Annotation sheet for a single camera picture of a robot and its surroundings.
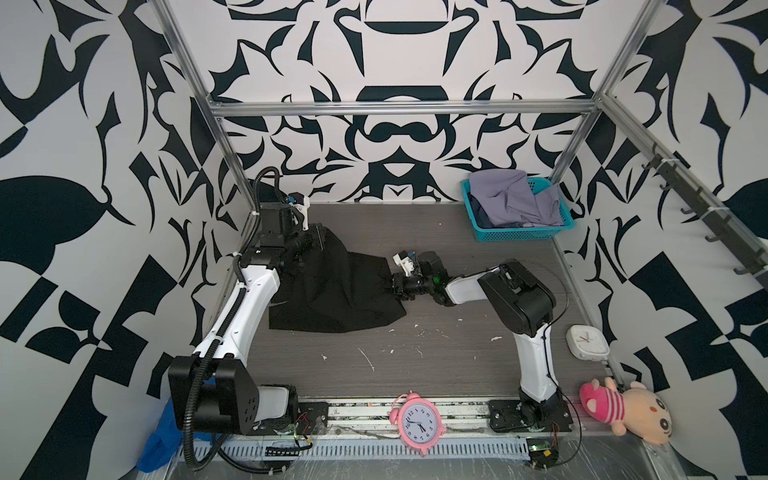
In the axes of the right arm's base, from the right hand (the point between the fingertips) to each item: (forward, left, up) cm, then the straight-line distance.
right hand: (381, 287), depth 92 cm
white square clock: (-16, -57, -4) cm, 59 cm away
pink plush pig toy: (-34, -58, +2) cm, 68 cm away
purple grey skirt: (+36, -48, 0) cm, 60 cm away
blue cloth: (-39, +48, +2) cm, 62 cm away
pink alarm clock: (-35, -9, -3) cm, 36 cm away
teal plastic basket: (+20, -48, 0) cm, 52 cm away
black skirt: (-2, +15, +3) cm, 15 cm away
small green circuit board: (-41, -38, -7) cm, 56 cm away
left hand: (+7, +14, +22) cm, 27 cm away
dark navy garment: (+26, -36, +2) cm, 44 cm away
